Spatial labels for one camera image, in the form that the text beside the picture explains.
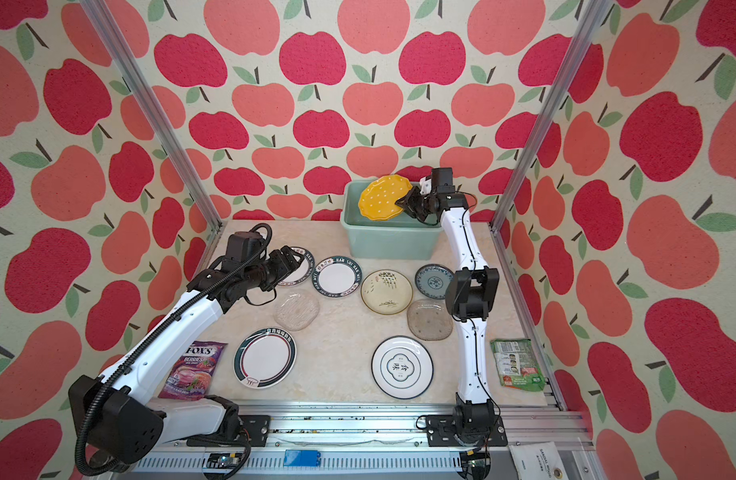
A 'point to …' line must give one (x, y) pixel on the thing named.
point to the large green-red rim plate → (264, 357)
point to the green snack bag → (518, 365)
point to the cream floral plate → (387, 291)
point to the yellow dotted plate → (377, 201)
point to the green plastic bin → (402, 238)
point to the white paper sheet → (538, 461)
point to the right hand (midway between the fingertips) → (402, 200)
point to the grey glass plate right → (429, 319)
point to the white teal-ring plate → (402, 367)
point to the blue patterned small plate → (433, 280)
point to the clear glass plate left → (296, 309)
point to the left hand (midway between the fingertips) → (302, 264)
